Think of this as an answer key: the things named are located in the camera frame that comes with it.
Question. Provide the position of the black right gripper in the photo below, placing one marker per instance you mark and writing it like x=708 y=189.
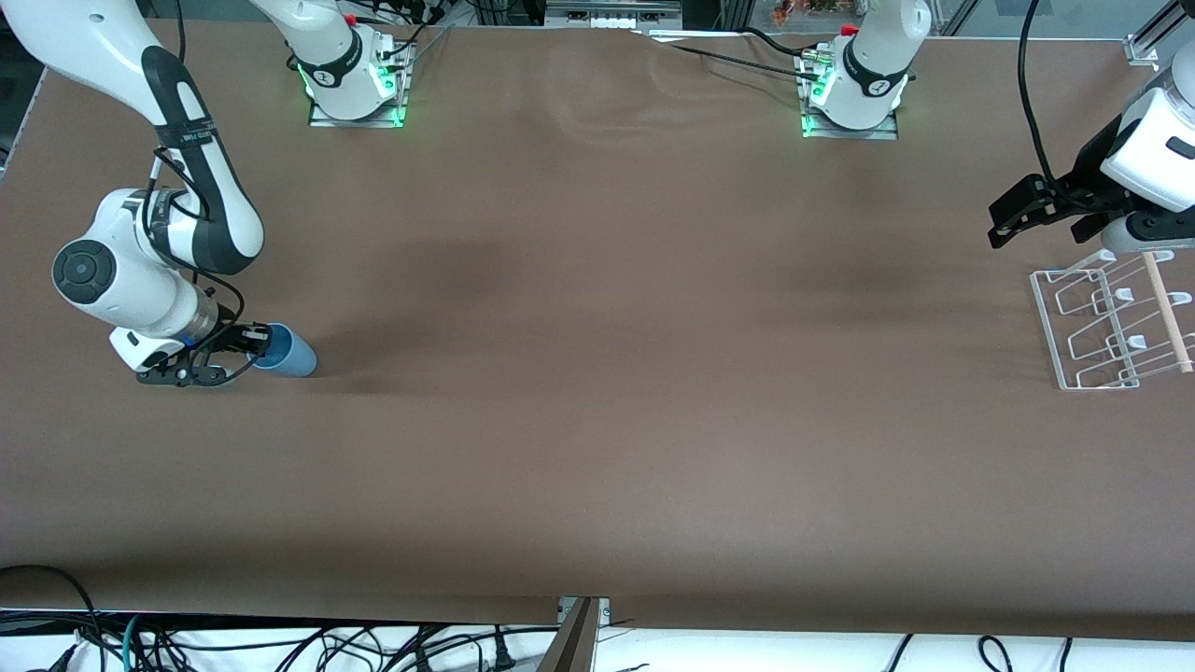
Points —
x=227 y=333

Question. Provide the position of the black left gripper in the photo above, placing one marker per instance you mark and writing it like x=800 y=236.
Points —
x=1089 y=172

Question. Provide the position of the blue plastic cup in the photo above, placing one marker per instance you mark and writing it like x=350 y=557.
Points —
x=291 y=355

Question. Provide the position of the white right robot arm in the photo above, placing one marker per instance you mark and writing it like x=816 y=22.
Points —
x=121 y=280

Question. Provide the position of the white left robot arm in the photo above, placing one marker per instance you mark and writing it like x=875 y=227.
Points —
x=1153 y=149

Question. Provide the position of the white power strip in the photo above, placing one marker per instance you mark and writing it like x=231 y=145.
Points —
x=614 y=22

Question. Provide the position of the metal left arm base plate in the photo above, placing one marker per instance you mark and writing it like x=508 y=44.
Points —
x=882 y=132

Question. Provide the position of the aluminium corner frame profile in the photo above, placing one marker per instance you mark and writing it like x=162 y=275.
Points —
x=1158 y=33

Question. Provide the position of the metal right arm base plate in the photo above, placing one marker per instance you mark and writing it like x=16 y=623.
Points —
x=322 y=121

